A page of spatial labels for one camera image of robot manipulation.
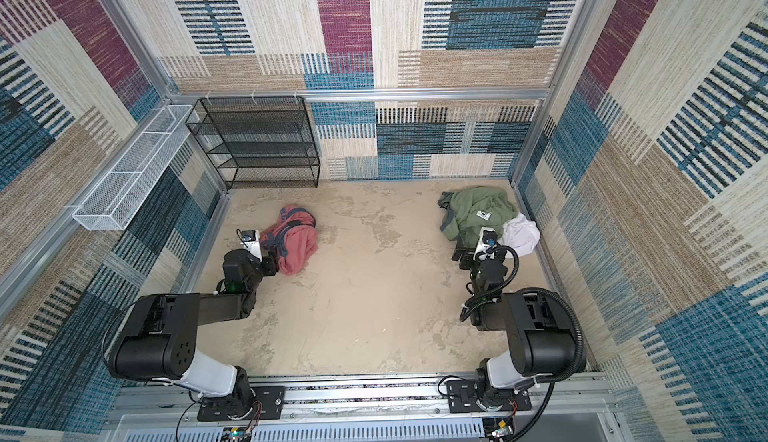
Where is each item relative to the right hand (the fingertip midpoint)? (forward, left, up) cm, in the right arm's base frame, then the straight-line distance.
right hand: (475, 239), depth 90 cm
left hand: (+2, +64, -3) cm, 64 cm away
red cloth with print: (+5, +55, -3) cm, 55 cm away
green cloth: (+14, -1, -4) cm, 15 cm away
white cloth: (+7, -18, -8) cm, 20 cm away
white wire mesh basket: (+2, +90, +23) cm, 93 cm away
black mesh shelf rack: (+41, +72, +6) cm, 83 cm away
